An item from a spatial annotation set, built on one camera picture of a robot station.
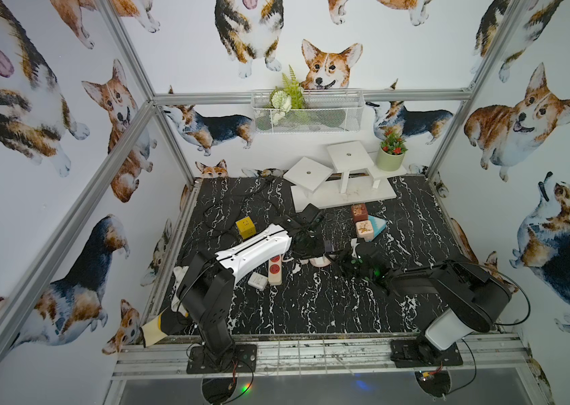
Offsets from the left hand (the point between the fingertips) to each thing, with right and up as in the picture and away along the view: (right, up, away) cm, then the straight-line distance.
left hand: (324, 248), depth 85 cm
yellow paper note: (-54, -24, -6) cm, 59 cm away
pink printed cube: (+16, +5, +8) cm, 19 cm away
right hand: (0, -3, +3) cm, 4 cm away
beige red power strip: (-17, -9, +5) cm, 20 cm away
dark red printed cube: (+15, +11, +13) cm, 23 cm away
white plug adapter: (-23, -12, +3) cm, 26 cm away
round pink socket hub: (-1, -5, +1) cm, 5 cm away
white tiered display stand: (+17, +26, +33) cm, 46 cm away
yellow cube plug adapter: (-29, +6, +13) cm, 32 cm away
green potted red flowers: (+26, +34, +11) cm, 44 cm away
